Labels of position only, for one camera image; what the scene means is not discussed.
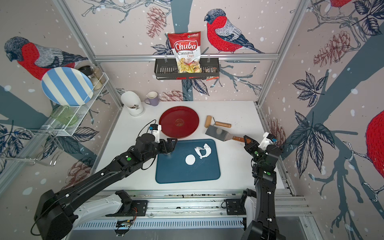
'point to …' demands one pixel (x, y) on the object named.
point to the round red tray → (179, 122)
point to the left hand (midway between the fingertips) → (174, 137)
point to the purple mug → (152, 98)
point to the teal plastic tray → (173, 168)
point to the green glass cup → (64, 114)
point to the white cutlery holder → (132, 102)
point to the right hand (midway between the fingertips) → (245, 136)
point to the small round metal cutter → (167, 154)
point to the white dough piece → (208, 151)
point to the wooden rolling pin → (208, 122)
